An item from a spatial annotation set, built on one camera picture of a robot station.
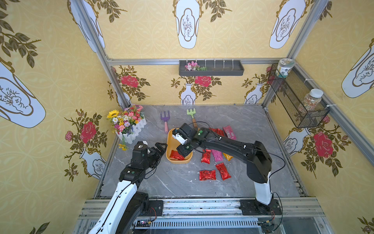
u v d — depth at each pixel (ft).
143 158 2.01
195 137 2.01
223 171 2.74
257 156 1.76
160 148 2.35
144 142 2.51
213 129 3.47
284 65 2.78
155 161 2.30
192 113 3.83
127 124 2.94
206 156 2.95
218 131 3.33
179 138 2.27
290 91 2.95
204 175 2.72
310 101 2.16
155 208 2.40
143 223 2.40
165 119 3.73
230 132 3.29
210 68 3.02
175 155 2.94
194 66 2.88
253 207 2.40
